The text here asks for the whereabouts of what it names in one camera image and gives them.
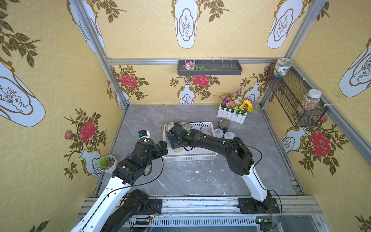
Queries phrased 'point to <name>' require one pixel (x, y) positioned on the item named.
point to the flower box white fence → (232, 107)
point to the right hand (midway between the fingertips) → (179, 137)
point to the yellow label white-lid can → (178, 150)
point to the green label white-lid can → (218, 133)
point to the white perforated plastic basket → (194, 154)
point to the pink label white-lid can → (208, 133)
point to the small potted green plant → (107, 163)
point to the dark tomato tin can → (223, 125)
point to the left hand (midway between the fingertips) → (153, 144)
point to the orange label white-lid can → (229, 135)
